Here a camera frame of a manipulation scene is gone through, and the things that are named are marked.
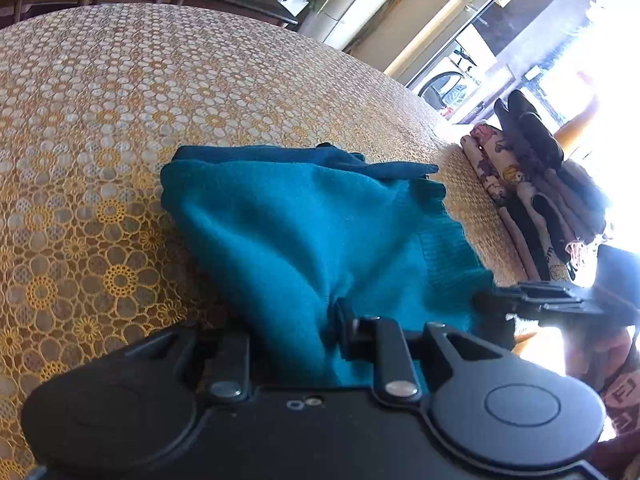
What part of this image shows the gold curtain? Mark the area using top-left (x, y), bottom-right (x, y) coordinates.
top-left (345, 0), bottom-right (551, 56)

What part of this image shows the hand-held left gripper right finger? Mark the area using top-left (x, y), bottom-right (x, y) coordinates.
top-left (335, 300), bottom-right (501, 405)

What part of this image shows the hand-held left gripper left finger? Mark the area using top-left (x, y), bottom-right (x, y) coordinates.
top-left (125, 325), bottom-right (251, 404)

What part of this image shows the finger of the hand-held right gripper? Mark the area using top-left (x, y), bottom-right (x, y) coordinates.
top-left (472, 290), bottom-right (604, 317)
top-left (505, 282), bottom-right (584, 302)

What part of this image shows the sliding glass door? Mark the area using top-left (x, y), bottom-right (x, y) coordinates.
top-left (385, 0), bottom-right (601, 126)

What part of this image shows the teal two-tone knit sweater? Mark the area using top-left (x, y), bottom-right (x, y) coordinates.
top-left (160, 144), bottom-right (501, 391)

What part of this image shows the stack of folded clothes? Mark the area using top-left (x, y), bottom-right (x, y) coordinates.
top-left (460, 89), bottom-right (613, 283)

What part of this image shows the yellow chair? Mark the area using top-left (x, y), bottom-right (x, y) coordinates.
top-left (555, 95), bottom-right (601, 146)

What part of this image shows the white tower air conditioner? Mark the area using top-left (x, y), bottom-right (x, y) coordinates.
top-left (300, 0), bottom-right (426, 43)

